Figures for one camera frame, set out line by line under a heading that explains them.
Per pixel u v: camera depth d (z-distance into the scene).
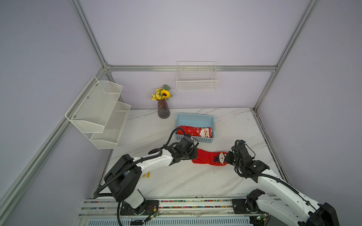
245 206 0.73
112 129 0.91
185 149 0.67
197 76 0.95
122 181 0.43
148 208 0.73
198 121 1.23
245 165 0.61
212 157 0.90
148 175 0.84
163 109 1.19
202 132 0.98
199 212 0.73
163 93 0.98
